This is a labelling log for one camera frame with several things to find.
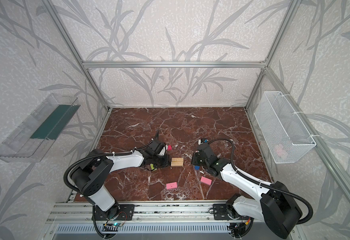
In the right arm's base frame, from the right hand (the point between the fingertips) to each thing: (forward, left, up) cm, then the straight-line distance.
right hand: (192, 151), depth 86 cm
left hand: (-2, +11, -7) cm, 13 cm away
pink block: (-17, +12, -8) cm, 22 cm away
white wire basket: (-6, -38, +25) cm, 46 cm away
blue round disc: (-6, -3, -8) cm, 11 cm away
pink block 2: (-14, -7, -8) cm, 18 cm away
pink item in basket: (-6, -42, +12) cm, 44 cm away
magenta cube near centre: (+7, +15, -8) cm, 18 cm away
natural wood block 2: (-4, +9, -8) cm, 13 cm away
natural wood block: (-1, +9, -8) cm, 12 cm away
